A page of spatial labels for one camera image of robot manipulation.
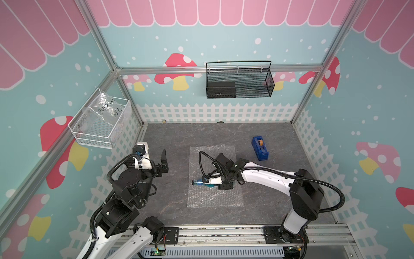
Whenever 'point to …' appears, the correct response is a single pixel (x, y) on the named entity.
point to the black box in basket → (221, 89)
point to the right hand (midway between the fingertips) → (220, 179)
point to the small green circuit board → (153, 252)
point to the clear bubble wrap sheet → (200, 196)
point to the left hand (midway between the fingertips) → (153, 153)
